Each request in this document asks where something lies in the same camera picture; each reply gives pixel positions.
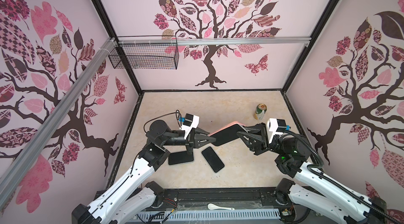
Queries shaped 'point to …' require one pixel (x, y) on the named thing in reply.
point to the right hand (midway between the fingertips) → (239, 133)
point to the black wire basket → (145, 52)
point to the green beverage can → (260, 110)
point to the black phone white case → (180, 158)
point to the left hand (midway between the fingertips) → (214, 140)
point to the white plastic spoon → (211, 206)
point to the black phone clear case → (213, 159)
